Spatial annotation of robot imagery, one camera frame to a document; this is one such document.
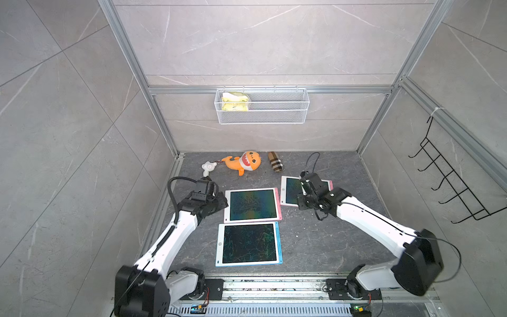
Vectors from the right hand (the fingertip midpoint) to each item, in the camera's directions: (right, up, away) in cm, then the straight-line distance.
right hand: (302, 198), depth 84 cm
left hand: (-34, 0, 0) cm, 34 cm away
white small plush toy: (-48, +14, +24) cm, 55 cm away
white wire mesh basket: (-18, +44, +12) cm, 49 cm away
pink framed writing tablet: (-22, -6, +13) cm, 26 cm away
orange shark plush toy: (-24, +17, +22) cm, 37 cm away
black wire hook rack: (+49, +14, -12) cm, 52 cm away
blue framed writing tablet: (-23, -20, 0) cm, 31 cm away
